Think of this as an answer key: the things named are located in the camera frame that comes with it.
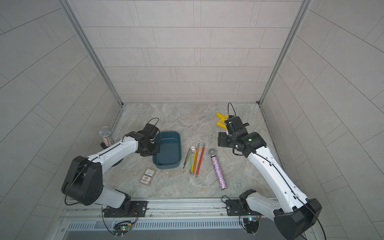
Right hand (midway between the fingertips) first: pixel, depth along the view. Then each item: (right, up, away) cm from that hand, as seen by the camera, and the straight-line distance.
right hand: (221, 138), depth 75 cm
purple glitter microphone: (-3, -11, +12) cm, 16 cm away
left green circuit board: (-46, -38, -9) cm, 61 cm away
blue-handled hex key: (-16, -15, +12) cm, 25 cm away
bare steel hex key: (-17, -9, +17) cm, 26 cm away
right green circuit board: (+13, -39, -6) cm, 42 cm away
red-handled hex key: (-10, -15, +14) cm, 23 cm away
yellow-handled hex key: (-16, -19, +9) cm, 26 cm away
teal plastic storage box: (-28, -12, +11) cm, 33 cm away
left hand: (-35, -9, +13) cm, 38 cm away
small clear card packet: (-39, -22, +5) cm, 45 cm away
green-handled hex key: (-16, -20, +8) cm, 27 cm away
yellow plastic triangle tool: (+6, +9, +31) cm, 33 cm away
